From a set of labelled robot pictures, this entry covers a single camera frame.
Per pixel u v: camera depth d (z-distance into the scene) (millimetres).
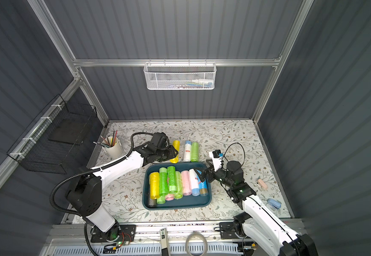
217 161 677
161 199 804
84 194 459
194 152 992
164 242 680
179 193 806
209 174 680
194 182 867
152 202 804
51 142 732
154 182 824
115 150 940
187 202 827
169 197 810
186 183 863
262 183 863
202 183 859
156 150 668
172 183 809
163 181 828
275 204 824
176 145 886
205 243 682
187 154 987
